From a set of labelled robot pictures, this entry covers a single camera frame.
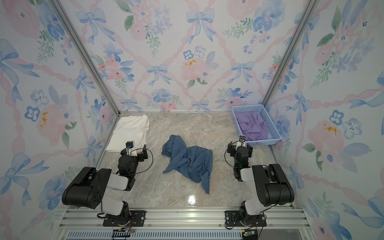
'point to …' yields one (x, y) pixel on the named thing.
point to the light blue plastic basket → (273, 137)
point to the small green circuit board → (249, 234)
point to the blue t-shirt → (195, 162)
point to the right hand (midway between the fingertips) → (241, 142)
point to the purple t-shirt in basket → (252, 125)
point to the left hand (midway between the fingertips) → (138, 144)
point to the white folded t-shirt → (129, 128)
